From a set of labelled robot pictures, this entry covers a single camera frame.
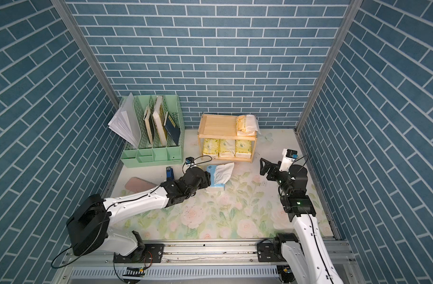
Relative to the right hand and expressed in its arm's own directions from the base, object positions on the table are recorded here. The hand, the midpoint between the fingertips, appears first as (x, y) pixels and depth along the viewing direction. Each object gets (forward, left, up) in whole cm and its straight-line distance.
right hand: (271, 161), depth 76 cm
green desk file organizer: (+11, +63, -16) cm, 66 cm away
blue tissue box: (+1, +23, -15) cm, 28 cm away
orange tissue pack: (+20, +11, +2) cm, 23 cm away
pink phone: (-5, +69, -23) cm, 73 cm away
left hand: (-4, +27, -12) cm, 29 cm away
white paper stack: (+18, +74, +2) cm, 76 cm away
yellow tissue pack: (+19, +30, -16) cm, 39 cm away
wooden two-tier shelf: (+22, +24, -2) cm, 32 cm away
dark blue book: (+30, +56, -13) cm, 65 cm away
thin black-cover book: (+24, +65, -3) cm, 70 cm away
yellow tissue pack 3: (+20, +12, -16) cm, 28 cm away
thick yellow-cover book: (+22, +58, 0) cm, 62 cm away
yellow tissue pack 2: (+19, +21, -16) cm, 32 cm away
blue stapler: (+2, +51, -21) cm, 55 cm away
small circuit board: (-42, +55, -27) cm, 74 cm away
